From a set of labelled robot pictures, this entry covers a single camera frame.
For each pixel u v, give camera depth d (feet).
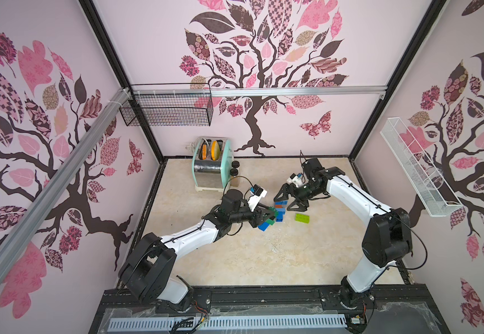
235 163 3.50
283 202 3.25
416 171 2.60
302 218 3.11
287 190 2.49
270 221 2.56
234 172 3.33
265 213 2.55
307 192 2.38
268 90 3.04
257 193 2.29
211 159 3.12
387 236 1.50
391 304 2.38
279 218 3.04
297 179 2.67
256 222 2.35
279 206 3.22
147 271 1.40
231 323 2.29
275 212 2.55
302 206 2.50
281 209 2.66
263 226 2.56
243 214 2.30
